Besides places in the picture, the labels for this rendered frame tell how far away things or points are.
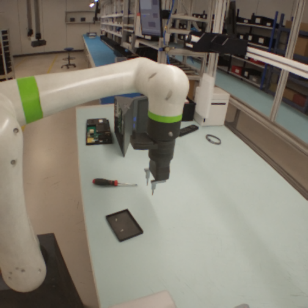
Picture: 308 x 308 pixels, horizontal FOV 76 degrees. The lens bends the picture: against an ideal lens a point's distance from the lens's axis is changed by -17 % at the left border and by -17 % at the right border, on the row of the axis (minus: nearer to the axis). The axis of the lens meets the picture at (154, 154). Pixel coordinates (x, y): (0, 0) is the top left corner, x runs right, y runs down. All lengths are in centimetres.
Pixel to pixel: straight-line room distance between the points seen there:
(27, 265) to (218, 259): 53
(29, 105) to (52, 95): 6
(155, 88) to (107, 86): 13
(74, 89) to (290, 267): 80
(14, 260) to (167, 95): 54
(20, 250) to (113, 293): 25
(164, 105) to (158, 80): 6
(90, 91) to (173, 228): 48
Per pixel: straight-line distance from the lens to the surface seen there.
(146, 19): 235
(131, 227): 75
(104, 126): 127
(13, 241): 56
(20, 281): 67
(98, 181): 88
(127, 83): 64
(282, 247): 84
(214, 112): 142
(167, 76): 56
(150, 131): 63
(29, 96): 56
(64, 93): 57
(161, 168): 69
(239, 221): 84
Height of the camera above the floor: 158
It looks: 32 degrees down
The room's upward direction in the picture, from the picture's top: 5 degrees clockwise
